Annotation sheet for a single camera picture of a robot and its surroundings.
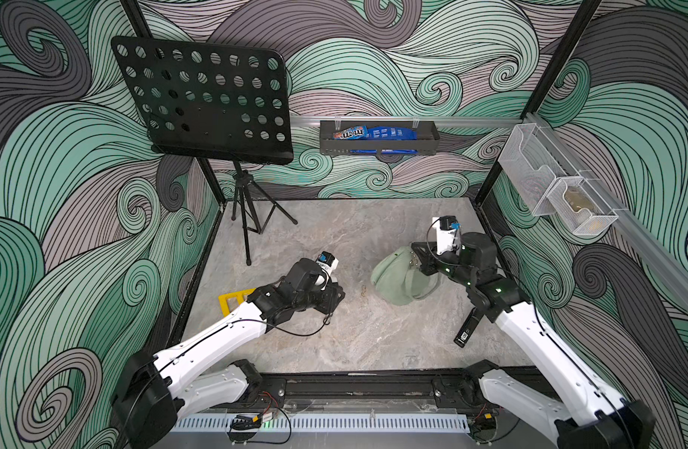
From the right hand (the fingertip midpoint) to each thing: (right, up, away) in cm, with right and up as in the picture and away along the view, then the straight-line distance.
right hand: (417, 244), depth 75 cm
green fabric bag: (-4, -10, +4) cm, 12 cm away
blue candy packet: (-6, +36, +18) cm, 41 cm away
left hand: (-22, -13, +2) cm, 25 cm away
